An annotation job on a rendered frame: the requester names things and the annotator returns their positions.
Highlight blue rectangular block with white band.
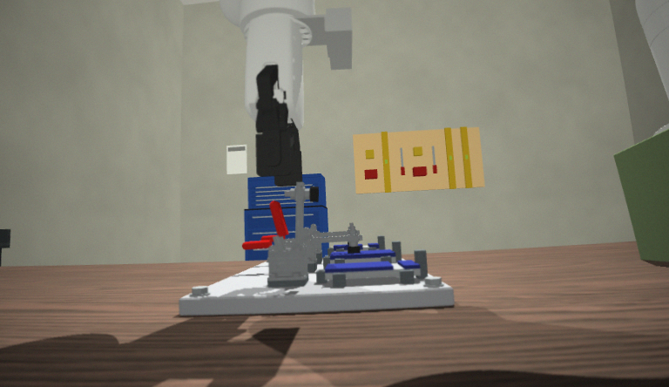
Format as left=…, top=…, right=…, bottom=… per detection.
left=325, top=260, right=421, bottom=280

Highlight blue metal plate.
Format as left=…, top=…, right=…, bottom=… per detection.
left=330, top=249, right=396, bottom=264

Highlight blue rectangular block with white slot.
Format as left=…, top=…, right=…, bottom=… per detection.
left=334, top=243, right=379, bottom=252

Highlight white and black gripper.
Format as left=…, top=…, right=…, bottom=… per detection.
left=244, top=15, right=312, bottom=187

